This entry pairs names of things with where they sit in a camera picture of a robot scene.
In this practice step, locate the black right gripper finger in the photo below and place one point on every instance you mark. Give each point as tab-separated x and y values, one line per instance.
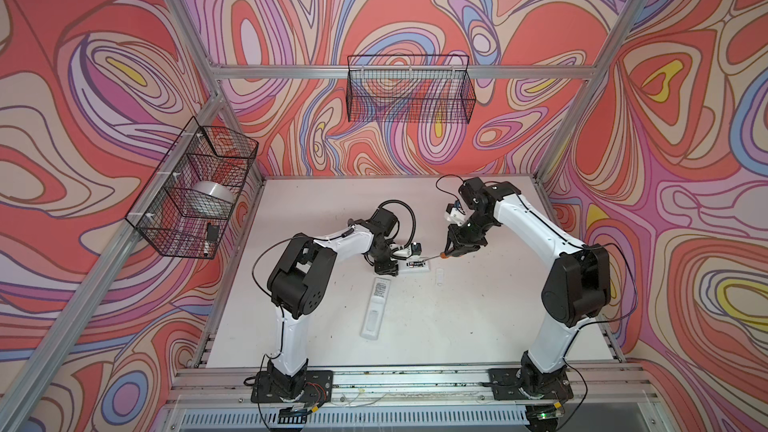
453	246
474	241

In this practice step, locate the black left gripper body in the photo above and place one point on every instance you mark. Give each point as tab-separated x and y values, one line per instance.
384	253

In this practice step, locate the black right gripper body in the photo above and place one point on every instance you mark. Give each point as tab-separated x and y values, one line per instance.
473	226

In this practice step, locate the orange handled screwdriver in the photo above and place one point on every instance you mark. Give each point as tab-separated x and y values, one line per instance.
441	255

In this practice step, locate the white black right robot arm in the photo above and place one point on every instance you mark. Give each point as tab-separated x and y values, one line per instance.
578	284

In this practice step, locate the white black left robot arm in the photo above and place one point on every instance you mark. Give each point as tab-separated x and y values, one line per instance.
299	280

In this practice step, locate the silver tape roll in basket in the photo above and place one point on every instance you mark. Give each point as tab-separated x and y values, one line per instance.
211	199

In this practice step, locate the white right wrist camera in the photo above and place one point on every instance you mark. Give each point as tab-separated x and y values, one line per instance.
454	214

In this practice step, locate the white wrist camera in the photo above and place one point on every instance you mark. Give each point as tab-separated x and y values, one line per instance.
407	252
454	214

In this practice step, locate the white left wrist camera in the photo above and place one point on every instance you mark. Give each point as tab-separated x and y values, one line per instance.
407	252

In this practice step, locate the black wire basket back wall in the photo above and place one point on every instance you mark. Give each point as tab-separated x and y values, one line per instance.
409	88

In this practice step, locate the black wire basket wall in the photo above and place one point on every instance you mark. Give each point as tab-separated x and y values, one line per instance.
185	210
409	88

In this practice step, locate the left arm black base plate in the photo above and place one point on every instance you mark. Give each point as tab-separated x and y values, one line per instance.
310	387

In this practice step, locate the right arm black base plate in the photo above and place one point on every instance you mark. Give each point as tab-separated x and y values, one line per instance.
529	384

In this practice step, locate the black wire basket left wall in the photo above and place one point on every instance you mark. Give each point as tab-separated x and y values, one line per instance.
185	210

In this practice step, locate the aluminium frame rails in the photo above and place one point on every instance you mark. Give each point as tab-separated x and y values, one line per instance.
94	92

